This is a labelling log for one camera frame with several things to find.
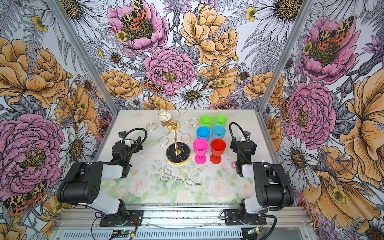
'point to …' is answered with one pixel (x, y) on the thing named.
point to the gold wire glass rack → (177, 153)
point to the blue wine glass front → (203, 132)
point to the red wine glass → (218, 147)
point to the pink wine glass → (200, 147)
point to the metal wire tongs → (165, 179)
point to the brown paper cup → (165, 117)
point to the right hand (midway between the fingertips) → (242, 143)
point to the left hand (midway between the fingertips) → (133, 141)
